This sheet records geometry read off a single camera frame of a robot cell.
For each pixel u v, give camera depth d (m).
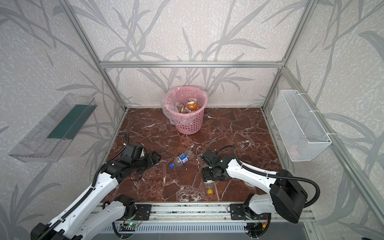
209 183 0.80
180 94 1.02
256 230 0.73
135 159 0.62
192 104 0.86
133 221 0.72
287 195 0.41
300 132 0.63
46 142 0.64
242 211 0.74
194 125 0.96
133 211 0.71
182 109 0.95
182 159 0.87
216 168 0.60
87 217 0.45
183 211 0.75
